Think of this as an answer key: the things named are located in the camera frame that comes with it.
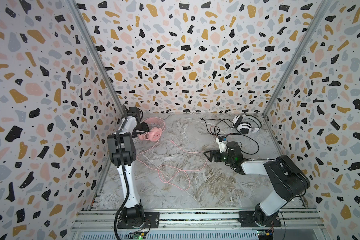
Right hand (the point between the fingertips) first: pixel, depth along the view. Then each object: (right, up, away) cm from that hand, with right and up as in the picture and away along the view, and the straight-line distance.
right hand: (207, 150), depth 91 cm
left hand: (-43, +12, +12) cm, 46 cm away
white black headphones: (+28, +13, +12) cm, 33 cm away
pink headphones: (-34, +10, +8) cm, 36 cm away
